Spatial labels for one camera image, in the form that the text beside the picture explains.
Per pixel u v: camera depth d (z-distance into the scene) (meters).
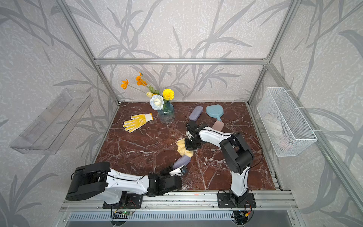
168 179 0.63
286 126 0.61
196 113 1.10
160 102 0.76
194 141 0.78
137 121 1.08
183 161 0.84
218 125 1.02
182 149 0.88
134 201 0.74
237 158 0.49
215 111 1.12
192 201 0.75
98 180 0.47
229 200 0.72
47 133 0.65
